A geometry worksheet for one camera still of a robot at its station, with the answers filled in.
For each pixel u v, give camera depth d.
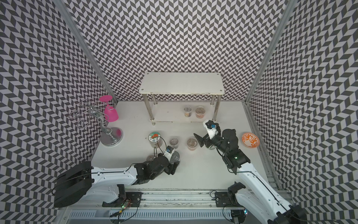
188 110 0.97
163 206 0.72
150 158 0.81
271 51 0.83
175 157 0.80
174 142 0.89
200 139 0.66
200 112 0.97
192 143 0.89
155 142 0.85
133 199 0.73
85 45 0.87
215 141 0.66
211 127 0.61
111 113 0.90
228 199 0.69
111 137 0.97
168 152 0.72
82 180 0.47
